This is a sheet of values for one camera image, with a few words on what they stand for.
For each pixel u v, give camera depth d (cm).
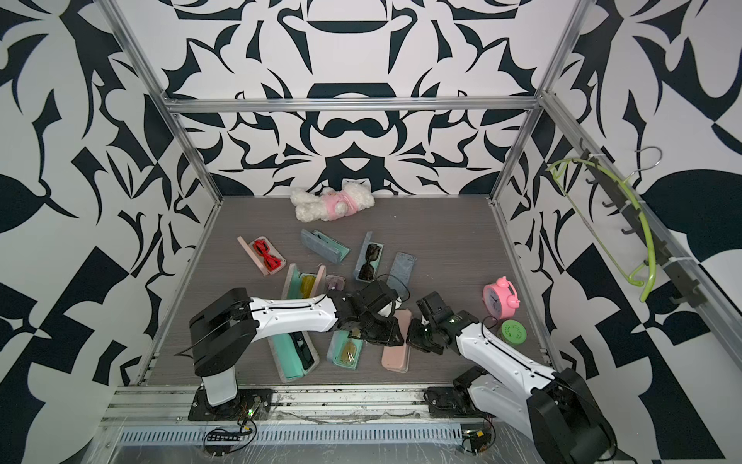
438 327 66
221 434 73
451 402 74
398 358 77
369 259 99
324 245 97
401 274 96
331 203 106
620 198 59
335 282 95
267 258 101
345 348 81
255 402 73
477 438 71
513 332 82
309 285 93
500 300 83
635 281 55
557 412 40
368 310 66
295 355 81
